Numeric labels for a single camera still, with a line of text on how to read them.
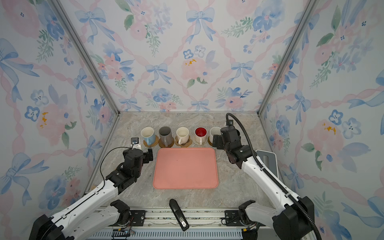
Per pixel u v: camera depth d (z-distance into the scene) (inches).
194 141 40.5
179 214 28.3
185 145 39.6
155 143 40.1
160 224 28.8
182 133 39.6
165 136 36.4
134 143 26.3
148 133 39.3
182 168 37.3
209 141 40.1
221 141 28.2
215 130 39.3
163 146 39.1
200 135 40.3
